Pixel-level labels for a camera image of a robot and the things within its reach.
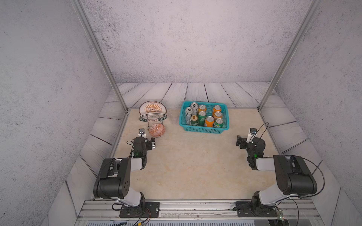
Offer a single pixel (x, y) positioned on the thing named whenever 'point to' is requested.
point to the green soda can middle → (201, 116)
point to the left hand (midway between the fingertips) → (146, 137)
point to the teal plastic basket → (209, 113)
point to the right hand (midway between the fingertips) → (246, 135)
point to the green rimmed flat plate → (152, 117)
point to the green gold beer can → (194, 120)
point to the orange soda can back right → (217, 108)
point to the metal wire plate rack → (149, 127)
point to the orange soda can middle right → (217, 114)
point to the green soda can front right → (218, 123)
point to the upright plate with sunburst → (152, 107)
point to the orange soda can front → (209, 121)
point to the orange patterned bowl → (157, 130)
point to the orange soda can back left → (201, 107)
